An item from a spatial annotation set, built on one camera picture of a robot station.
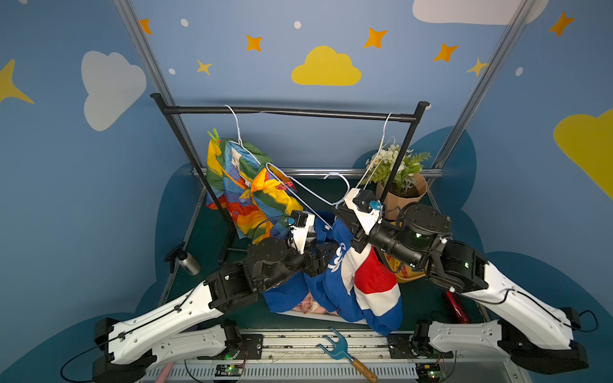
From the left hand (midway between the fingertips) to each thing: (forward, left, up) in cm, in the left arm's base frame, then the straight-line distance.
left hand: (335, 242), depth 58 cm
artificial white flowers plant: (+38, -20, -9) cm, 44 cm away
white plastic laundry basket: (-11, +2, -27) cm, 29 cm away
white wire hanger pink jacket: (+44, -22, -6) cm, 49 cm away
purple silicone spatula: (-25, +48, -35) cm, 64 cm away
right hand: (+5, -1, +10) cm, 11 cm away
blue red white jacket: (-5, -7, -12) cm, 15 cm away
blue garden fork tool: (-19, -4, -35) cm, 40 cm away
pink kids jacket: (-8, +6, -24) cm, 26 cm away
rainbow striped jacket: (+17, +23, -4) cm, 29 cm away
